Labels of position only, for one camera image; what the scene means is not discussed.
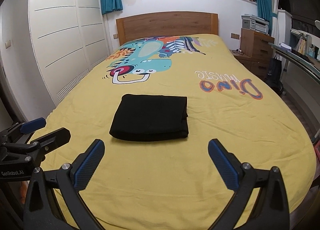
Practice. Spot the wooden nightstand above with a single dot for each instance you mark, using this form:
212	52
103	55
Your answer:
257	66

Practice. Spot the white study desk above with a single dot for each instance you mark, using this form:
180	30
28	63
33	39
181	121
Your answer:
303	91

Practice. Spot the black bag on floor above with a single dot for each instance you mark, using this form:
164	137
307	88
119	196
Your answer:
273	76

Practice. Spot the wooden headboard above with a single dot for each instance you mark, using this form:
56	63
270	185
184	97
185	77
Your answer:
169	23

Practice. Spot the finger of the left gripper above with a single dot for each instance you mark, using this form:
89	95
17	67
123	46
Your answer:
49	142

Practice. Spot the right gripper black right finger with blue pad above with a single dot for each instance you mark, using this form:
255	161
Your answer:
271	207

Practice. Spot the white desk lamp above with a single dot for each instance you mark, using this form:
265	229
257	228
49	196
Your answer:
317	24

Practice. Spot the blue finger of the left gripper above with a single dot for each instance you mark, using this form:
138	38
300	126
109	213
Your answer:
28	127

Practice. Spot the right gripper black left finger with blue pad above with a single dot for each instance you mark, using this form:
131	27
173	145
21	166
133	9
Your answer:
42	210

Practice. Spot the white wardrobe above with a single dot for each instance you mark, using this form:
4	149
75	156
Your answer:
68	39

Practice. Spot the black pants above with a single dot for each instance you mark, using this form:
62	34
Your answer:
149	118

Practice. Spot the white printer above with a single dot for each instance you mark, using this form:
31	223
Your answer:
252	22

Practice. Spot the yellow dinosaur bed cover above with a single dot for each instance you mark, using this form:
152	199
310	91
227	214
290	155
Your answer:
174	184

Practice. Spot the wooden drawer chest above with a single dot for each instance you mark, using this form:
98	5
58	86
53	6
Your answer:
256	45

